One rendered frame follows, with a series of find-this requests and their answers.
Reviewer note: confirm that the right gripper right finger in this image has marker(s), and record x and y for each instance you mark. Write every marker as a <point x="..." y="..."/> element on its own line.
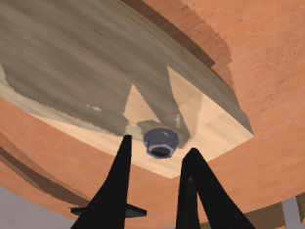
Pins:
<point x="198" y="178"/>

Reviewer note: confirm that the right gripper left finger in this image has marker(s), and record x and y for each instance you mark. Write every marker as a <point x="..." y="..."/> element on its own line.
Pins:
<point x="108" y="207"/>

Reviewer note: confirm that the dark grey hex nut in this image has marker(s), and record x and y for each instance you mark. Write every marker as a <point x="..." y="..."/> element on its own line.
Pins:
<point x="161" y="143"/>

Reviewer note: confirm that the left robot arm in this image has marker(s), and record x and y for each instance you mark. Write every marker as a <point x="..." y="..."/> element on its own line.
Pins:
<point x="131" y="211"/>

